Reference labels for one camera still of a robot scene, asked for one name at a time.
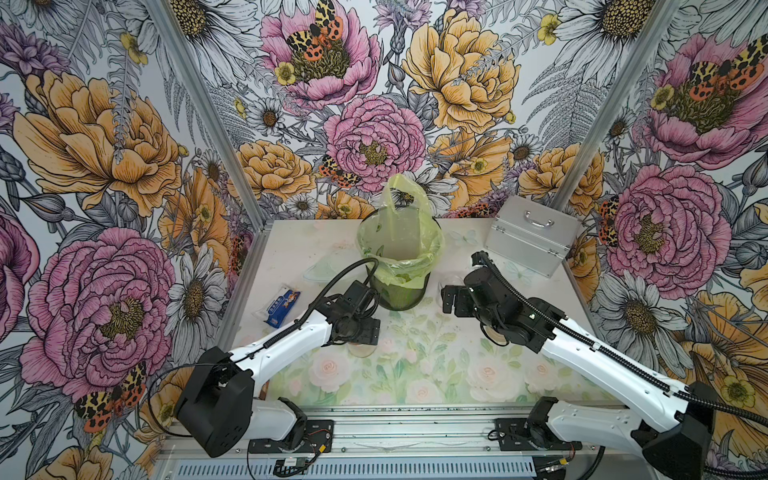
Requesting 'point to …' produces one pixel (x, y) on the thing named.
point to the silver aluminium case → (534, 235)
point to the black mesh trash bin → (401, 243)
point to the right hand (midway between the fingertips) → (458, 299)
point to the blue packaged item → (277, 307)
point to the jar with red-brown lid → (362, 350)
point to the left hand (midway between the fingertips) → (358, 340)
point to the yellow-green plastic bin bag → (401, 191)
